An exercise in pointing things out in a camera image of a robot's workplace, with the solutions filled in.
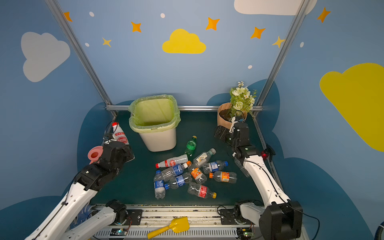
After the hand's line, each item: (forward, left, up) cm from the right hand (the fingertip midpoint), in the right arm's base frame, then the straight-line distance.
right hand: (222, 128), depth 81 cm
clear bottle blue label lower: (-23, +22, -19) cm, 38 cm away
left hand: (-15, +46, 0) cm, 48 cm away
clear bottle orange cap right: (-19, -2, -20) cm, 28 cm away
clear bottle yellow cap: (-28, +10, -19) cm, 35 cm away
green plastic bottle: (+3, +18, -24) cm, 30 cm away
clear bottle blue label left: (-26, +33, -19) cm, 46 cm away
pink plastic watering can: (-13, +73, -12) cm, 75 cm away
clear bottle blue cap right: (-12, +5, -23) cm, 27 cm away
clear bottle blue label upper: (-19, +29, -19) cm, 40 cm away
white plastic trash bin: (-1, +36, -12) cm, 38 cm away
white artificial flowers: (+20, -12, +5) cm, 24 cm away
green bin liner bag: (+15, +43, -6) cm, 47 cm away
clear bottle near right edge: (-16, -15, -20) cm, 30 cm away
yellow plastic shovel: (-43, +21, -23) cm, 53 cm away
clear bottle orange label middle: (-18, +13, -19) cm, 29 cm away
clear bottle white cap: (-8, +10, -19) cm, 23 cm away
